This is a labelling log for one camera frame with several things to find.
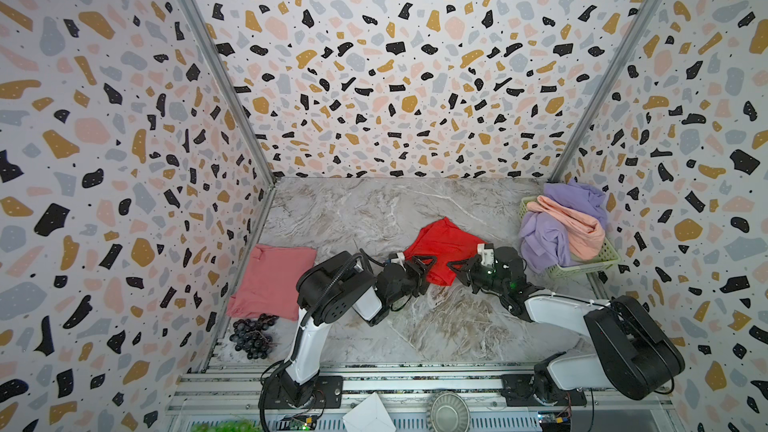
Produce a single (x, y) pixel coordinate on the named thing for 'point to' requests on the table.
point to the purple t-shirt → (544, 240)
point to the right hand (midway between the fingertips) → (443, 260)
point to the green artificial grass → (227, 426)
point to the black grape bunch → (253, 336)
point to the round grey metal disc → (448, 412)
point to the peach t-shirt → (586, 236)
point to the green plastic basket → (578, 268)
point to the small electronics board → (303, 423)
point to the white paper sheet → (369, 415)
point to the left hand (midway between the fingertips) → (441, 262)
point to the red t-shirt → (446, 242)
